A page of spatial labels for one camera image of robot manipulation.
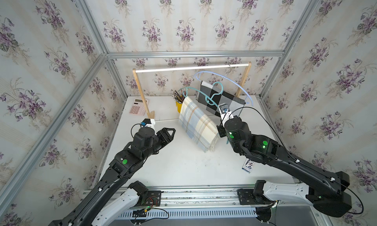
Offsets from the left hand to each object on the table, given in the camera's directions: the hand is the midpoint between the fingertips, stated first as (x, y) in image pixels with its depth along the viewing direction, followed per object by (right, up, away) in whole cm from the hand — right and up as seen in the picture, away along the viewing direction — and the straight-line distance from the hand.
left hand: (176, 135), depth 68 cm
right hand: (+22, +10, -2) cm, 24 cm away
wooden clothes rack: (-23, +9, +40) cm, 47 cm away
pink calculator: (-34, +14, +43) cm, 57 cm away
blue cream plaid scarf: (+10, +4, +6) cm, 12 cm away
